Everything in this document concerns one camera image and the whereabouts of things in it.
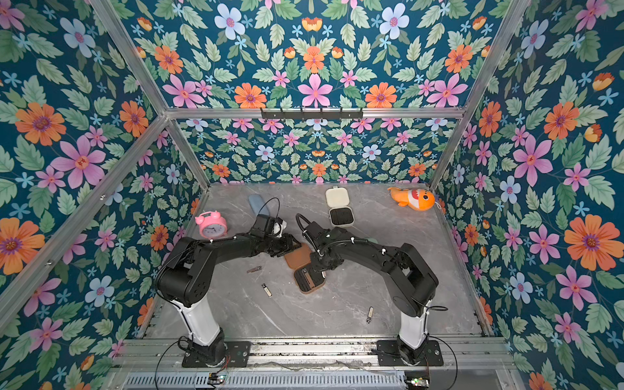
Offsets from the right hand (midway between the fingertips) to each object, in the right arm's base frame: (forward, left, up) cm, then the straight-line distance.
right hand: (325, 262), depth 89 cm
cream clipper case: (+26, -6, -3) cm, 27 cm away
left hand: (+8, +10, -1) cm, 13 cm away
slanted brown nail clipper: (-2, +27, -4) cm, 28 cm away
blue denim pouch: (+29, +33, -2) cm, 44 cm away
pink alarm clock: (+13, +46, +4) cm, 48 cm away
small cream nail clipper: (-10, +21, -4) cm, 23 cm away
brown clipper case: (+3, +10, -5) cm, 12 cm away
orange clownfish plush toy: (+30, -39, +3) cm, 49 cm away
